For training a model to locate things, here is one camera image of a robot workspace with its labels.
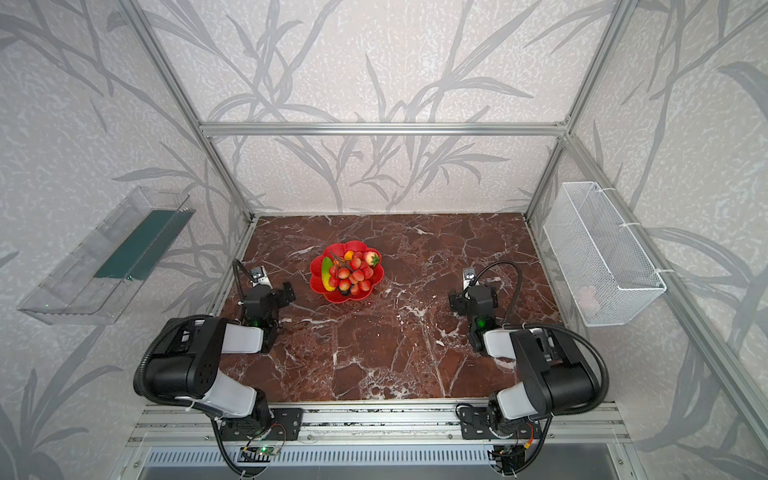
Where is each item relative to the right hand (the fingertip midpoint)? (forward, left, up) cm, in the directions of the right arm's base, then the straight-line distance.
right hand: (472, 278), depth 94 cm
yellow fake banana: (0, +47, -1) cm, 47 cm away
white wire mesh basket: (-17, -21, +29) cm, 40 cm away
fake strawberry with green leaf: (+8, +33, 0) cm, 34 cm away
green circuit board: (-45, +55, -5) cm, 71 cm away
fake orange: (+11, +41, -2) cm, 42 cm away
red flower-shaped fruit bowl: (-5, +42, -3) cm, 43 cm away
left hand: (+1, +63, +2) cm, 63 cm away
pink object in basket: (-15, -24, +14) cm, 32 cm away
